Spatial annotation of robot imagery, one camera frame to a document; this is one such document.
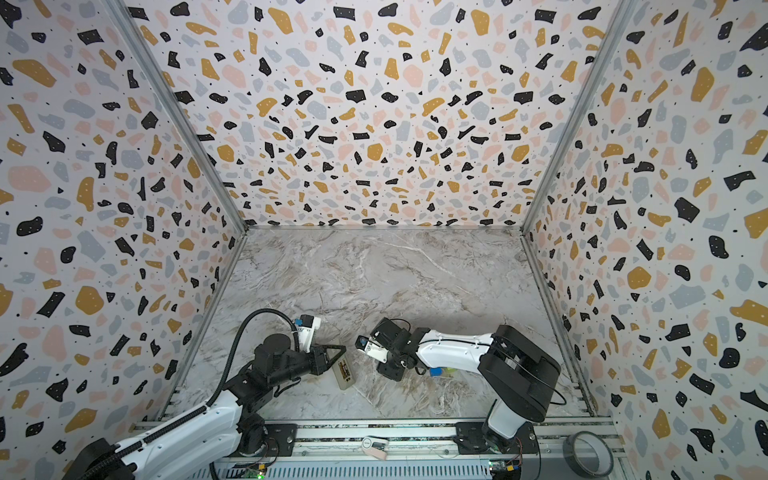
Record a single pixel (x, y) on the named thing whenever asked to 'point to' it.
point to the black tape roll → (606, 458)
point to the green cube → (449, 369)
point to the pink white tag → (375, 448)
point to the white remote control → (344, 373)
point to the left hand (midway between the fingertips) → (343, 347)
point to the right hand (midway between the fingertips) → (381, 357)
